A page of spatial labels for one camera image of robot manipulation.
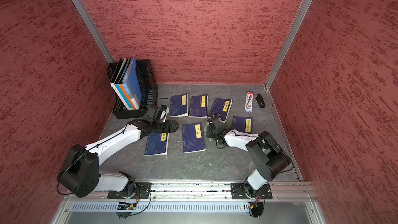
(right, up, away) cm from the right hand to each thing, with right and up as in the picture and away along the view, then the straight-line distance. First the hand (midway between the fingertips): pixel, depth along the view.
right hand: (211, 133), depth 94 cm
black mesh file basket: (-47, +30, +20) cm, 59 cm away
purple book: (-8, +16, +13) cm, 22 cm away
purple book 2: (+8, +16, +13) cm, 22 cm away
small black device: (+36, +20, +13) cm, 43 cm away
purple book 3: (-11, -3, -2) cm, 12 cm away
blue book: (-22, +17, +13) cm, 31 cm away
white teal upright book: (-52, +27, -13) cm, 60 cm away
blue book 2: (-32, -5, -5) cm, 33 cm away
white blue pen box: (+28, +19, +16) cm, 38 cm away
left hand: (-23, +4, -7) cm, 25 cm away
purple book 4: (+21, +5, +3) cm, 22 cm away
